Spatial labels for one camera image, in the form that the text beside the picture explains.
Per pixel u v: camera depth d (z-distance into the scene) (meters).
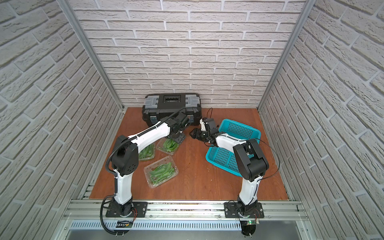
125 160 0.50
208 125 0.75
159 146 0.92
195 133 0.84
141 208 0.74
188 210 0.76
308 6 0.69
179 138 0.83
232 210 0.74
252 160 0.51
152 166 0.83
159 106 0.97
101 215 0.70
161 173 0.83
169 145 0.92
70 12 0.72
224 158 0.92
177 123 0.69
